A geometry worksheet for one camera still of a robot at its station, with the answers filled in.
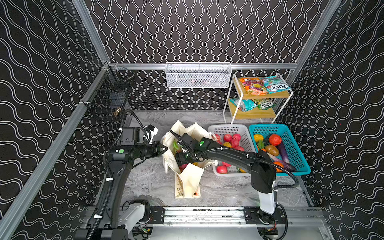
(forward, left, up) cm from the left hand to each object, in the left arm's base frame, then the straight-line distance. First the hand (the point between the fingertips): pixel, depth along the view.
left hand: (169, 148), depth 70 cm
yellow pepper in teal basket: (+24, -53, -22) cm, 62 cm away
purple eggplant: (+12, -67, -24) cm, 72 cm away
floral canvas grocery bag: (-11, -9, -5) cm, 16 cm away
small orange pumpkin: (+5, -61, -23) cm, 65 cm away
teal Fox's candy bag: (+37, -55, +11) cm, 67 cm away
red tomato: (+20, -62, -19) cm, 68 cm away
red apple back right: (+24, -38, -21) cm, 50 cm away
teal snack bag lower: (+40, -44, -7) cm, 60 cm away
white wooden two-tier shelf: (+47, -53, -7) cm, 71 cm away
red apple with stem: (+16, -38, -22) cm, 47 cm away
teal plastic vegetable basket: (+9, -71, -21) cm, 74 cm away
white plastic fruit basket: (+19, -43, -20) cm, 51 cm away
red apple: (0, -27, -21) cm, 34 cm away
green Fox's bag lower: (+41, -56, -7) cm, 70 cm away
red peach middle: (+18, -36, -20) cm, 45 cm away
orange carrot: (+18, -54, -23) cm, 61 cm away
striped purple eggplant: (+5, -65, -24) cm, 70 cm away
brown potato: (+14, -59, -22) cm, 64 cm away
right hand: (+2, -4, -16) cm, 17 cm away
